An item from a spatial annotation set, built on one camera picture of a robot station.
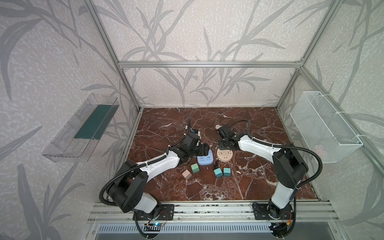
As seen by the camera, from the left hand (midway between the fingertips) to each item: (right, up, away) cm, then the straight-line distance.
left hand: (206, 143), depth 87 cm
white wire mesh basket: (+51, +7, -25) cm, 58 cm away
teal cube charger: (+7, -16, -2) cm, 18 cm away
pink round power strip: (+12, -8, +5) cm, 15 cm away
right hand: (+11, +1, +7) cm, 13 cm away
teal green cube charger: (+12, -16, -1) cm, 20 cm away
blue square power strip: (0, -10, +2) cm, 10 cm away
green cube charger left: (-7, -14, 0) cm, 16 cm away
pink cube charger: (-11, -17, -3) cm, 21 cm away
